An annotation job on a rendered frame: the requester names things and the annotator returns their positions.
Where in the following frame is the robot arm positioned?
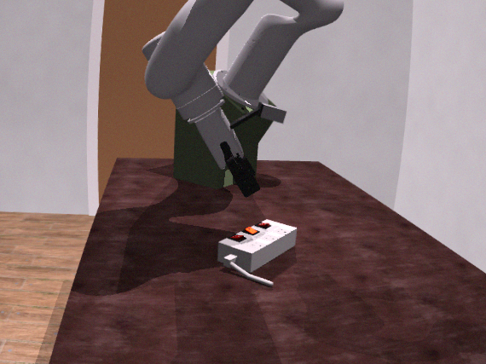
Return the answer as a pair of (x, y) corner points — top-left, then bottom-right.
(142, 0), (344, 129)

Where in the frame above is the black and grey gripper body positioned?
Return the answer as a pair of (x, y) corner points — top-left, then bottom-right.
(188, 100), (244, 170)

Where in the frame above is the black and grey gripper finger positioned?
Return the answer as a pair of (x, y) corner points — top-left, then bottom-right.
(220, 142), (260, 197)
(242, 156), (256, 175)

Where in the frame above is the white power strip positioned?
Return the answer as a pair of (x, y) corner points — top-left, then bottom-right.
(217, 220), (297, 286)

